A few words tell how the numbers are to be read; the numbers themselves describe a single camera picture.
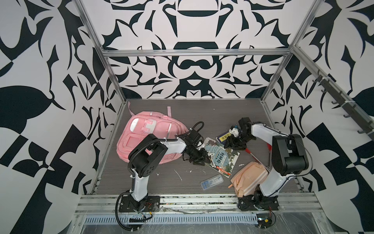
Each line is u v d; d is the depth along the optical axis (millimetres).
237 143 827
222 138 964
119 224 683
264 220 709
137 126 964
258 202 673
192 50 941
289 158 486
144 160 509
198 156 805
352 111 547
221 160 891
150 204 721
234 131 896
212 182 809
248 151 918
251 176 827
